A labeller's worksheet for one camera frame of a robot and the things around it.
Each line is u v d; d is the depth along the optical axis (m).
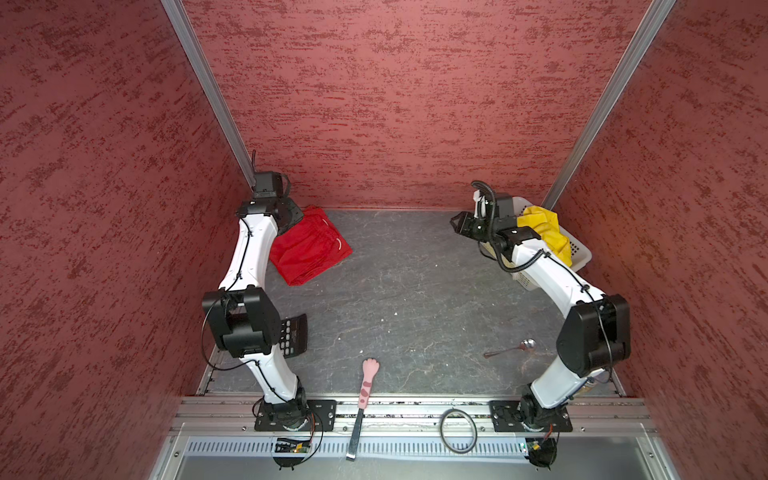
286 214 0.76
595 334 0.44
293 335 0.85
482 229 0.75
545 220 1.01
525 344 0.85
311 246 1.04
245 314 0.47
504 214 0.67
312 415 0.73
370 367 0.81
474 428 0.72
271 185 0.66
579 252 0.98
